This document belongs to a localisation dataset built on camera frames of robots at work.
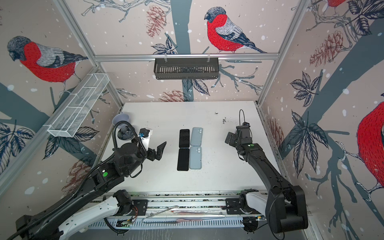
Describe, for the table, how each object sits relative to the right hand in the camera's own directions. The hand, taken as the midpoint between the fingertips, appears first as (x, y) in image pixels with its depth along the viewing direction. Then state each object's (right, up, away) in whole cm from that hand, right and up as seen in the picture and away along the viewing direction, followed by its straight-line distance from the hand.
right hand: (234, 139), depth 87 cm
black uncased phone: (-31, -2, +13) cm, 34 cm away
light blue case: (-23, -1, +15) cm, 27 cm away
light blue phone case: (-23, -12, +4) cm, 27 cm away
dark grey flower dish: (-72, +2, +14) cm, 73 cm away
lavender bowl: (-78, +13, +18) cm, 81 cm away
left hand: (-42, +3, -19) cm, 46 cm away
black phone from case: (-31, -13, +4) cm, 34 cm away
